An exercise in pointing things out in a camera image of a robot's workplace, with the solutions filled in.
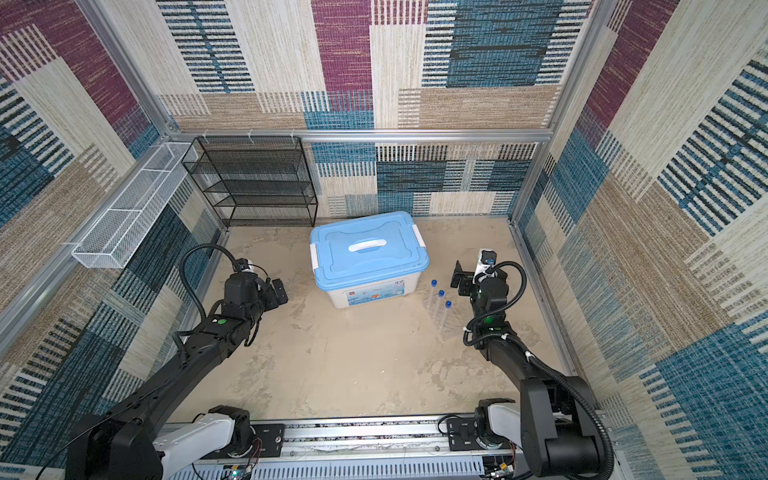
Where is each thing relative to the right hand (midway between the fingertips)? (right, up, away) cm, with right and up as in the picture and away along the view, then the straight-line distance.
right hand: (473, 265), depth 86 cm
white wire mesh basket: (-88, +6, -16) cm, 90 cm away
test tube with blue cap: (-11, -10, +5) cm, 16 cm away
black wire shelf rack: (-73, +29, +25) cm, 83 cm away
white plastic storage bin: (-28, -9, +7) cm, 30 cm away
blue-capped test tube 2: (-8, -10, -6) cm, 15 cm away
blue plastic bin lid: (-30, +4, +3) cm, 31 cm away
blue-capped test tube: (-10, -7, -5) cm, 13 cm away
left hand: (-58, -5, -2) cm, 58 cm away
